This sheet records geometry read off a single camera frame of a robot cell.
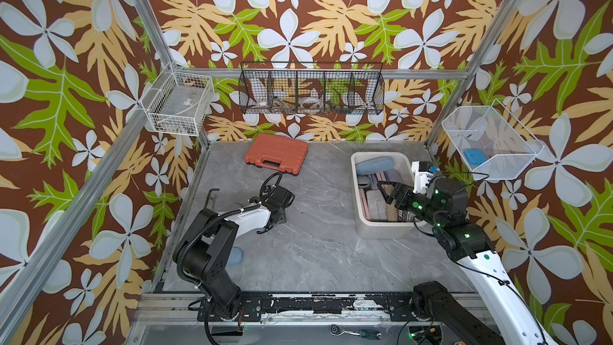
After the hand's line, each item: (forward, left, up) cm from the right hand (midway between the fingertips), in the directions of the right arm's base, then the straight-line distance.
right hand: (383, 184), depth 70 cm
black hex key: (+14, +66, -28) cm, 73 cm away
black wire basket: (+46, +21, +4) cm, 51 cm away
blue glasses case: (+17, -4, -12) cm, 21 cm away
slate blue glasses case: (-12, +48, -26) cm, 56 cm away
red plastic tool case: (+35, +37, -24) cm, 56 cm away
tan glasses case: (-1, -7, -15) cm, 16 cm away
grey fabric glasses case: (+11, +1, -14) cm, 18 cm away
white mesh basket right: (+18, -42, -1) cm, 46 cm away
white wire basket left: (+33, +71, +6) cm, 78 cm away
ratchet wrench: (-34, +15, -25) cm, 45 cm away
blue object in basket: (+13, -35, -2) cm, 37 cm away
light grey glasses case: (+2, -2, -16) cm, 17 cm away
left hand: (+6, +36, -28) cm, 46 cm away
